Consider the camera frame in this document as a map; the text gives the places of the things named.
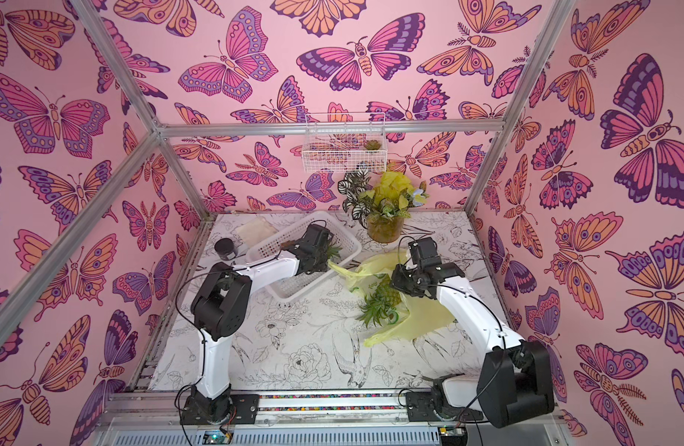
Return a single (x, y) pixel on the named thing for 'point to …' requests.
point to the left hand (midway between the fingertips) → (334, 241)
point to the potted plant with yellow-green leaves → (382, 205)
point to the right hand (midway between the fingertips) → (394, 279)
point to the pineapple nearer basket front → (382, 299)
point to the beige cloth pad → (255, 230)
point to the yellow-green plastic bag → (404, 318)
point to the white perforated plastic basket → (293, 286)
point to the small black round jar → (225, 249)
